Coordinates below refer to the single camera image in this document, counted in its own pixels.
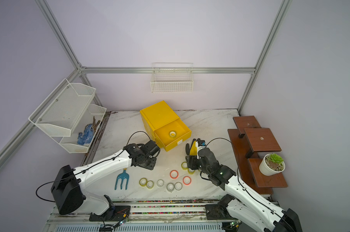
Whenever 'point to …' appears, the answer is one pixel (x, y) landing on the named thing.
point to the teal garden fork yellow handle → (123, 175)
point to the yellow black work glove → (192, 150)
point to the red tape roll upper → (174, 174)
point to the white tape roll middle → (170, 186)
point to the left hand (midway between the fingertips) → (148, 163)
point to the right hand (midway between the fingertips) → (191, 159)
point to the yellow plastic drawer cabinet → (162, 125)
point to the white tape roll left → (160, 182)
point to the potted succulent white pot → (272, 164)
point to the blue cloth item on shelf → (86, 137)
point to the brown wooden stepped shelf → (247, 137)
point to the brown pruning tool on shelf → (94, 124)
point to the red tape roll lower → (186, 180)
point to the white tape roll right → (178, 186)
